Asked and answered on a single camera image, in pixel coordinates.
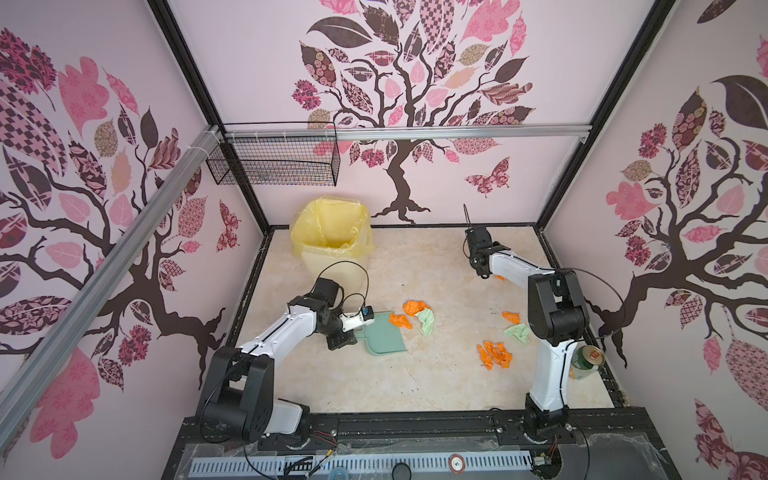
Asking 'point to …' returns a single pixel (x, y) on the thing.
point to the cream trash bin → (346, 268)
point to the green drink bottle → (585, 361)
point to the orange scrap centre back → (412, 307)
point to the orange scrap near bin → (400, 320)
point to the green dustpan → (383, 336)
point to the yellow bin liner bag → (332, 225)
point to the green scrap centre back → (428, 317)
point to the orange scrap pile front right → (490, 353)
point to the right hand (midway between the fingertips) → (505, 252)
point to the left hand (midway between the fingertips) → (348, 337)
